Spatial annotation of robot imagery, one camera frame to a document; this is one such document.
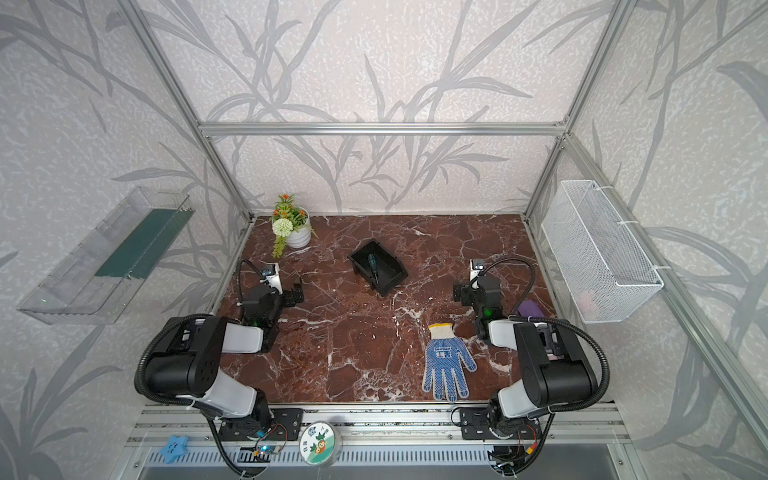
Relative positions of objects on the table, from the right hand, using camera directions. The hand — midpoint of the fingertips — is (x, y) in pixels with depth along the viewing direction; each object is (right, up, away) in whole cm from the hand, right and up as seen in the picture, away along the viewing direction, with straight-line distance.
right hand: (474, 270), depth 95 cm
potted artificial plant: (-60, +15, +3) cm, 62 cm away
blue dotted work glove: (-11, -26, -13) cm, 31 cm away
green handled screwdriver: (-34, +2, +9) cm, 35 cm away
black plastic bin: (-27, -1, +10) cm, 29 cm away
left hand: (-59, 0, -1) cm, 59 cm away
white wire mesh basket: (+19, +7, -31) cm, 37 cm away
